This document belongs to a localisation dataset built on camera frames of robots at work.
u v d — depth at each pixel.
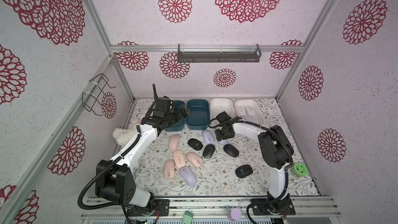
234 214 0.65
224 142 0.95
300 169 0.81
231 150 0.92
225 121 0.79
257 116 1.08
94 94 0.76
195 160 0.87
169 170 0.83
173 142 0.94
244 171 0.83
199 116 1.08
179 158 0.88
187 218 0.70
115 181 0.42
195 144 0.93
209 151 0.91
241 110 1.10
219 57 0.86
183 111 0.74
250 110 1.10
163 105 0.62
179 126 0.99
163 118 0.62
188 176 0.81
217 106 1.19
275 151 0.52
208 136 0.97
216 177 0.84
